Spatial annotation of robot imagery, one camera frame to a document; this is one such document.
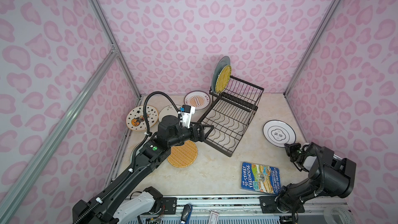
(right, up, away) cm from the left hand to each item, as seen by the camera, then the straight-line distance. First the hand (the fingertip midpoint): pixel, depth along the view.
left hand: (208, 124), depth 66 cm
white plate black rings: (+45, -9, +31) cm, 56 cm away
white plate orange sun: (-5, +13, +51) cm, 53 cm away
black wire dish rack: (+17, +2, +40) cm, 43 cm away
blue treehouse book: (+26, -29, +13) cm, 41 cm away
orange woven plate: (-14, -21, +22) cm, 33 cm away
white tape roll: (+61, -40, +2) cm, 73 cm away
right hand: (+47, -14, +25) cm, 55 cm away
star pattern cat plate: (-48, -1, +38) cm, 62 cm away
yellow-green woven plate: (+9, +24, +26) cm, 37 cm away
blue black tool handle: (-9, -38, +1) cm, 40 cm away
